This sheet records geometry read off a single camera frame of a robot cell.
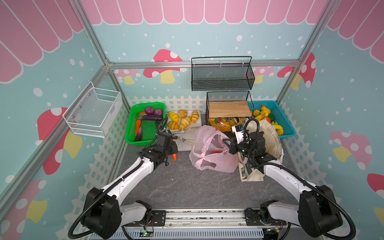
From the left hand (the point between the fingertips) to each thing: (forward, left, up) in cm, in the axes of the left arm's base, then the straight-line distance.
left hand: (174, 148), depth 85 cm
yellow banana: (+21, -70, -7) cm, 73 cm away
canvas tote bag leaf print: (-11, -42, -6) cm, 44 cm away
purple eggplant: (+32, +22, -9) cm, 40 cm away
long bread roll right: (+36, -11, -11) cm, 39 cm away
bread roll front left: (+25, +5, -10) cm, 27 cm away
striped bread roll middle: (+28, -4, -9) cm, 29 cm away
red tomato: (+2, -25, -8) cm, 26 cm away
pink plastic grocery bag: (+3, -20, -9) cm, 22 cm away
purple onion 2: (+36, +17, -7) cm, 41 cm away
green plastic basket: (+26, +24, -14) cm, 38 cm away
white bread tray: (+16, -5, -11) cm, 20 cm away
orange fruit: (+31, -64, -7) cm, 71 cm away
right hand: (+2, -28, +6) cm, 28 cm away
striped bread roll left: (+35, +6, -11) cm, 37 cm away
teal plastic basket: (+28, -73, -6) cm, 79 cm away
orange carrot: (-6, -1, 0) cm, 6 cm away
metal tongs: (+13, -3, -11) cm, 18 cm away
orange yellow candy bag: (+23, -29, -5) cm, 37 cm away
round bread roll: (+37, -1, -9) cm, 38 cm away
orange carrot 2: (+28, +32, -12) cm, 44 cm away
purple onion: (+36, +23, -6) cm, 43 cm away
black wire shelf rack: (+36, -41, +2) cm, 55 cm away
